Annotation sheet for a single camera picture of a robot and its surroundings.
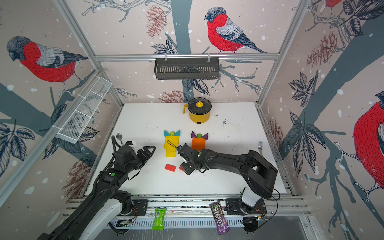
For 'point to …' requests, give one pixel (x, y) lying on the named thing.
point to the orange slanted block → (198, 146)
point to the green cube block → (199, 135)
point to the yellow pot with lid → (199, 109)
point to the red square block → (170, 168)
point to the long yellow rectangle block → (172, 138)
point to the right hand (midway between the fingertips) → (187, 163)
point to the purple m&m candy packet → (222, 226)
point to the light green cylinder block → (172, 133)
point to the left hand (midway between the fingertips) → (155, 148)
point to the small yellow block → (169, 147)
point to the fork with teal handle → (260, 146)
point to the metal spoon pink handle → (119, 136)
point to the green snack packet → (158, 224)
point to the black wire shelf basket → (186, 68)
